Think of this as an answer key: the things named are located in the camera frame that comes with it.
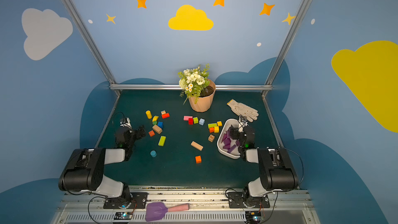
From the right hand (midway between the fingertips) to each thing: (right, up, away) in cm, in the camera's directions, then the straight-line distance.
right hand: (242, 123), depth 95 cm
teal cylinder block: (-53, -17, -6) cm, 56 cm away
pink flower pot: (-24, +12, +7) cm, 28 cm away
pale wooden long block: (-28, -13, -1) cm, 31 cm away
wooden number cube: (-19, -9, 0) cm, 21 cm away
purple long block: (-7, -15, -4) cm, 17 cm away
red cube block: (-33, +1, +9) cm, 34 cm away
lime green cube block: (-29, +1, +9) cm, 31 cm away
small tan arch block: (-52, +7, +13) cm, 54 cm away
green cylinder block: (-57, 0, +7) cm, 57 cm away
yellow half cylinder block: (-57, +2, +10) cm, 58 cm away
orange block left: (-58, -7, +3) cm, 58 cm away
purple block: (-11, -9, +1) cm, 14 cm away
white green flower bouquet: (-31, +25, -7) cm, 40 cm away
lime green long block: (-18, -2, +8) cm, 20 cm away
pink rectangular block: (-36, +3, +10) cm, 37 cm away
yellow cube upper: (-13, -1, +9) cm, 16 cm away
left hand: (-64, -1, 0) cm, 64 cm away
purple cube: (-10, -10, -3) cm, 15 cm away
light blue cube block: (-25, 0, +8) cm, 26 cm away
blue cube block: (-53, -1, +7) cm, 53 cm away
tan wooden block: (-54, -4, +4) cm, 54 cm away
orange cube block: (-27, -19, -8) cm, 34 cm away
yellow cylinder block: (-61, +6, +10) cm, 63 cm away
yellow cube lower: (-15, -4, +4) cm, 17 cm away
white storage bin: (-9, 0, +2) cm, 9 cm away
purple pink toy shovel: (-47, -38, -23) cm, 65 cm away
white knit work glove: (+4, +9, +17) cm, 19 cm away
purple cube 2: (-3, -12, 0) cm, 12 cm away
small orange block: (-19, -4, +4) cm, 20 cm away
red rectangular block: (-51, +4, +13) cm, 53 cm away
